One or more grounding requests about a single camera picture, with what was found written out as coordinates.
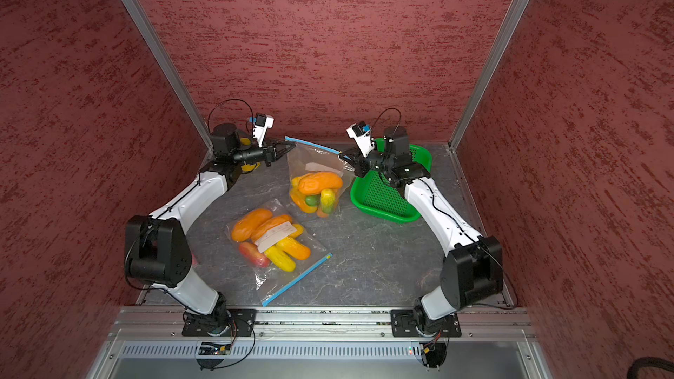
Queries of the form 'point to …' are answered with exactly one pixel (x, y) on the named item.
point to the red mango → (251, 252)
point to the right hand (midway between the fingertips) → (343, 157)
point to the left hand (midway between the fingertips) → (292, 147)
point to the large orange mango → (268, 225)
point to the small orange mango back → (300, 199)
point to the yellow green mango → (327, 200)
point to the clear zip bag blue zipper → (273, 281)
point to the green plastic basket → (374, 195)
